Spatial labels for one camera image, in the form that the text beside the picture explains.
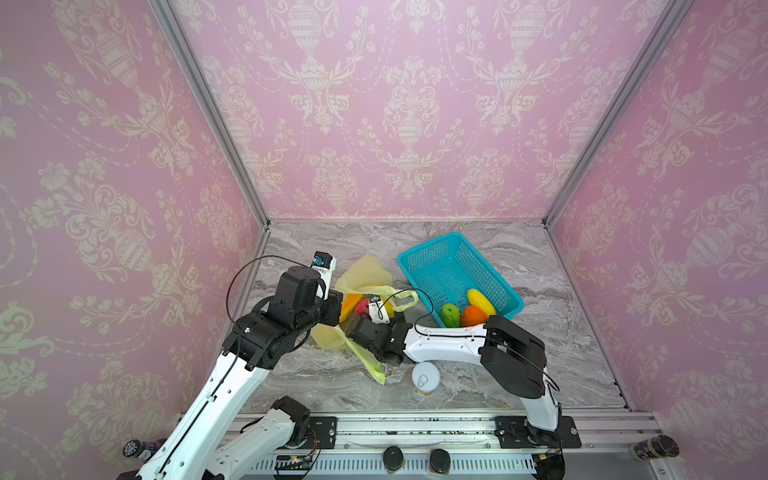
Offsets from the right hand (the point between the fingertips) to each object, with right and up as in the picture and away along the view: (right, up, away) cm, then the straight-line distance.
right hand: (376, 319), depth 89 cm
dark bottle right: (+62, -23, -23) cm, 70 cm away
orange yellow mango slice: (-9, +3, +4) cm, 10 cm away
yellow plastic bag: (-4, +12, +4) cm, 14 cm away
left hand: (-8, +10, -19) cm, 23 cm away
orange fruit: (+29, 0, +2) cm, 29 cm away
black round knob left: (+5, -24, -25) cm, 35 cm away
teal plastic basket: (+23, +13, +18) cm, 33 cm away
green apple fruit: (+22, +1, -1) cm, 22 cm away
